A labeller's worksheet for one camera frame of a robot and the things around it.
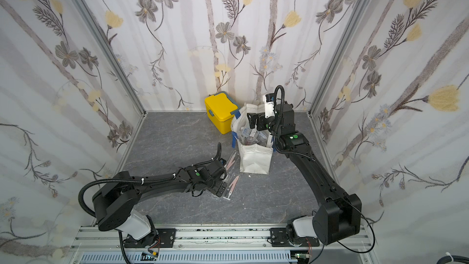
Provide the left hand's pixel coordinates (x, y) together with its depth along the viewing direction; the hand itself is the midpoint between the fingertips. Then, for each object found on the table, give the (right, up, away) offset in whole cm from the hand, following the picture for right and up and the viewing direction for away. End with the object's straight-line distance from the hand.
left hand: (220, 182), depth 86 cm
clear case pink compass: (+5, -3, +1) cm, 6 cm away
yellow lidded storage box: (-2, +38, +24) cm, 45 cm away
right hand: (+19, +33, -12) cm, 40 cm away
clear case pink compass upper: (+5, +9, +9) cm, 14 cm away
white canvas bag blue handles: (+16, +18, -8) cm, 26 cm away
